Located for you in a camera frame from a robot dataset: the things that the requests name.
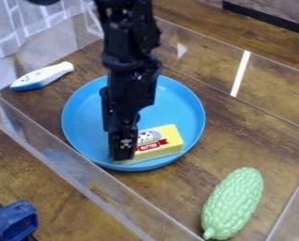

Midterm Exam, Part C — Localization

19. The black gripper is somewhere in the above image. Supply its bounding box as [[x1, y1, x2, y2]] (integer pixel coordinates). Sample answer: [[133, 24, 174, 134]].
[[99, 54, 162, 161]]

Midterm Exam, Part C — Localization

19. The yellow butter brick toy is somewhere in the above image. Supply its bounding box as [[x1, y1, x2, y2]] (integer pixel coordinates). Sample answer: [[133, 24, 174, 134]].
[[115, 124, 183, 166]]

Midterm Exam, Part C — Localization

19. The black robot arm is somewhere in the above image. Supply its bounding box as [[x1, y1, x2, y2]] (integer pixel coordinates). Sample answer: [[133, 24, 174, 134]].
[[95, 0, 162, 161]]

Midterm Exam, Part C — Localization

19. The blue round plastic tray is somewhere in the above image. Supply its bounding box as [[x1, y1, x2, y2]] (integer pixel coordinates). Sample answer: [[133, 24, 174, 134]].
[[62, 75, 206, 172]]

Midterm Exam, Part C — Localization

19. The white blue fish toy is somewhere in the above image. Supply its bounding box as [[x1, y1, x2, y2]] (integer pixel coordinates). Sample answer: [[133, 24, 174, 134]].
[[11, 61, 75, 91]]

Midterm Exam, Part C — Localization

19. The green bitter gourd toy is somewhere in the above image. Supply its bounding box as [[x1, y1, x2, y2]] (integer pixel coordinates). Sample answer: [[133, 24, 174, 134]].
[[202, 167, 265, 240]]

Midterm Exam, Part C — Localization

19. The white checkered cloth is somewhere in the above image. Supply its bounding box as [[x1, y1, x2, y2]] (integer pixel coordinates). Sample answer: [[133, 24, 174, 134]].
[[0, 0, 97, 58]]

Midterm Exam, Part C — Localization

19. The clear acrylic enclosure wall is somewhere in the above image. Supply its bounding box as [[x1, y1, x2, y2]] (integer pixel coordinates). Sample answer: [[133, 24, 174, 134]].
[[0, 13, 299, 241]]

